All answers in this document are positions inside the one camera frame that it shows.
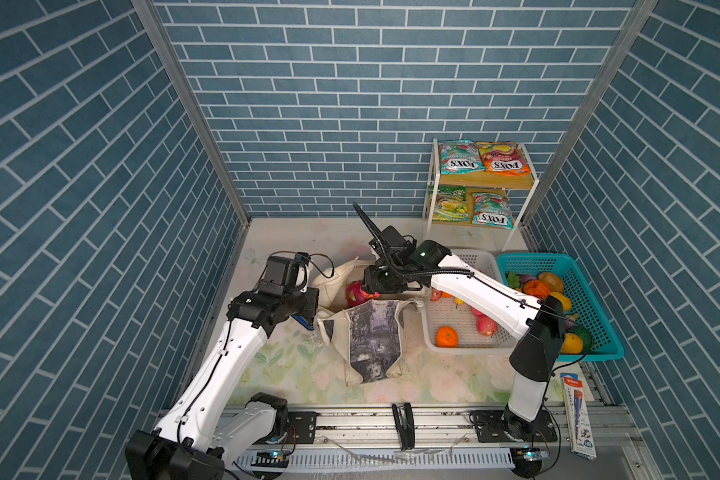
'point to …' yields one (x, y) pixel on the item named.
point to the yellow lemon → (572, 344)
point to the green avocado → (585, 335)
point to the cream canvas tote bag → (369, 337)
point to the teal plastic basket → (588, 307)
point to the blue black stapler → (302, 322)
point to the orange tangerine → (446, 337)
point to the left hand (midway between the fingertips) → (315, 295)
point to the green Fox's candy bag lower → (491, 209)
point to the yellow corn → (566, 302)
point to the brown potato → (554, 283)
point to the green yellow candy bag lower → (450, 204)
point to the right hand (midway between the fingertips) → (364, 283)
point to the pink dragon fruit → (354, 296)
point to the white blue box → (581, 435)
